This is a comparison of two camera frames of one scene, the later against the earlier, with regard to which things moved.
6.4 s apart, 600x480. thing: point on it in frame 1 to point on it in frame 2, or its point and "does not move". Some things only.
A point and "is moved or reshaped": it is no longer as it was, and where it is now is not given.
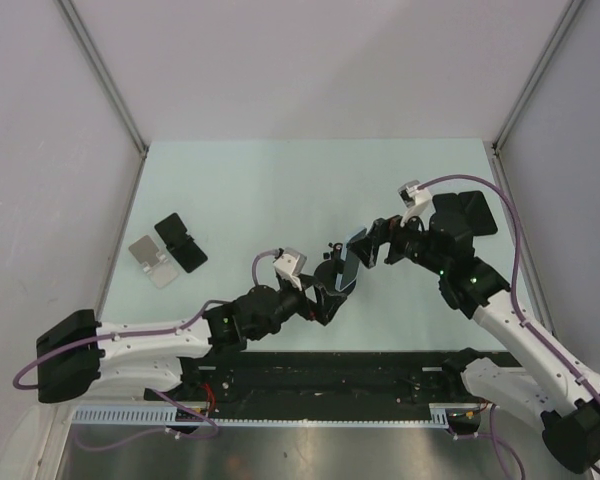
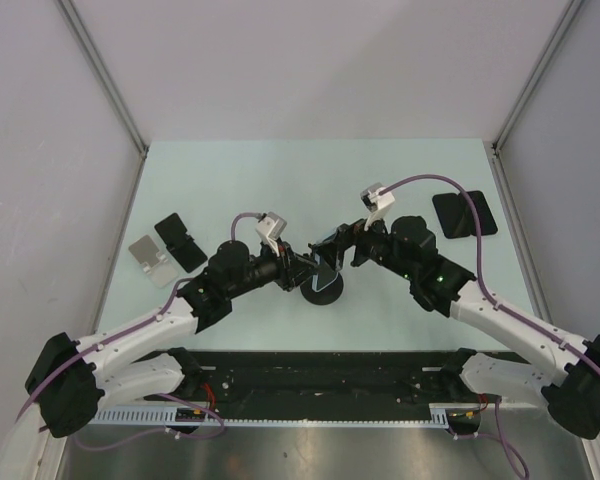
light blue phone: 352,264 to 324,274
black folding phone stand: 181,245 does not move
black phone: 479,215 does not move
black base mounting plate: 238,384 does not move
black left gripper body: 289,302 to 261,270
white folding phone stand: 158,268 does not move
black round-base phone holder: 326,272 is moved or reshaped
